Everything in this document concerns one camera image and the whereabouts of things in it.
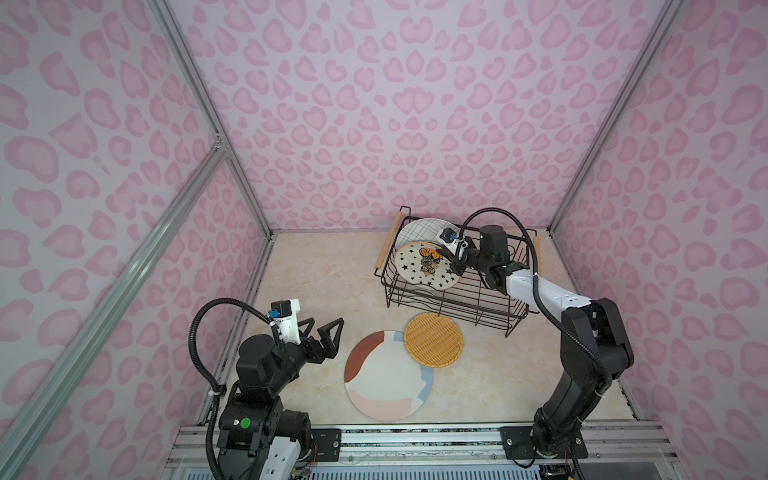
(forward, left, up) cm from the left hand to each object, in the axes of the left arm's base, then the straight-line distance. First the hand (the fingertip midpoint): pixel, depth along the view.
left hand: (328, 317), depth 68 cm
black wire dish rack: (+19, -41, -25) cm, 52 cm away
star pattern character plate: (+26, -24, -15) cm, 39 cm away
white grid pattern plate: (+33, -25, -6) cm, 42 cm away
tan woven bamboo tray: (+5, -26, -25) cm, 37 cm away
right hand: (+26, -30, -5) cm, 40 cm away
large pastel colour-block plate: (-7, -11, -27) cm, 30 cm away
